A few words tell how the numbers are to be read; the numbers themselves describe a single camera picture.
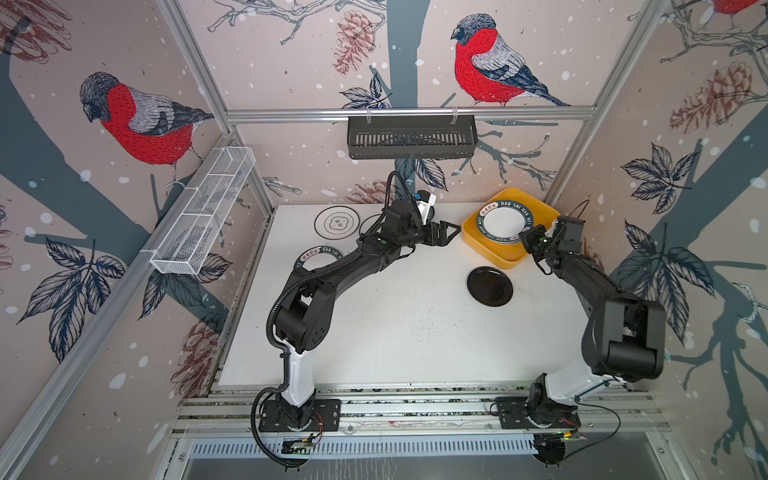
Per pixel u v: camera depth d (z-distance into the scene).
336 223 1.17
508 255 0.98
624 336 0.45
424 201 0.77
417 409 0.76
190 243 0.71
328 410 0.75
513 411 0.73
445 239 0.76
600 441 0.69
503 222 1.00
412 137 1.06
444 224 0.75
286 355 0.54
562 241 0.71
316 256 1.06
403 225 0.71
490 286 1.00
